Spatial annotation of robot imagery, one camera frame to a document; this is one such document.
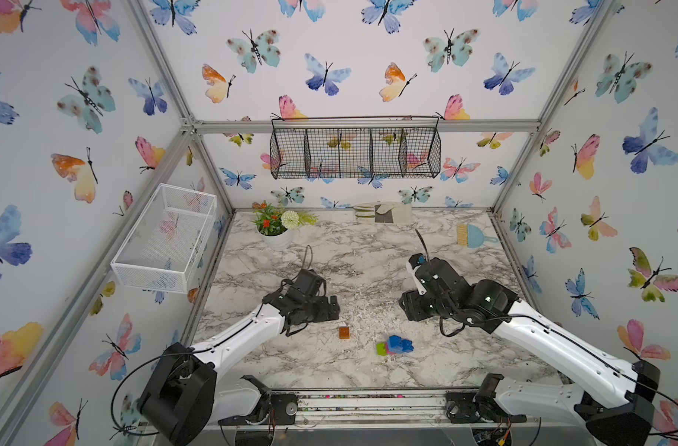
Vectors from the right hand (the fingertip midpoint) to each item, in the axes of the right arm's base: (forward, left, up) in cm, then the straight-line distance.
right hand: (410, 298), depth 72 cm
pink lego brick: (-8, +4, -17) cm, 19 cm away
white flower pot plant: (+29, +43, -6) cm, 52 cm away
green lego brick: (-7, +6, -18) cm, 21 cm away
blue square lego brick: (-6, -1, -18) cm, 19 cm away
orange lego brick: (-3, +17, -20) cm, 26 cm away
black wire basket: (+52, +17, +10) cm, 56 cm away
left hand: (+2, +22, -14) cm, 26 cm away
